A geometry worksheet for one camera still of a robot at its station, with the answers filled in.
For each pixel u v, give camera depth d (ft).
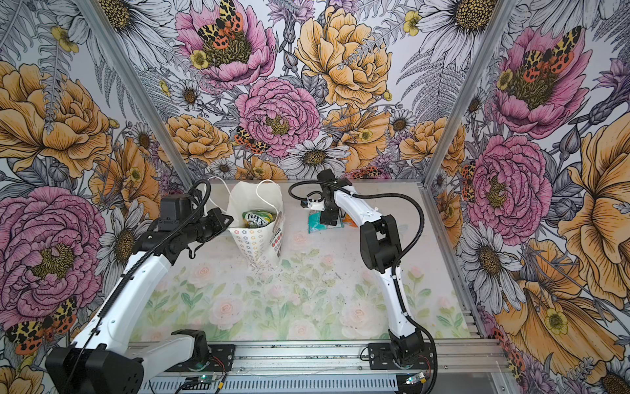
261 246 2.63
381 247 2.05
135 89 2.88
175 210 1.86
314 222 3.36
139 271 1.55
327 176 2.85
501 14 2.36
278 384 2.13
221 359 2.40
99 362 1.22
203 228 2.13
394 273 2.06
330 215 3.05
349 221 3.40
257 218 2.83
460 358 2.51
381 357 2.41
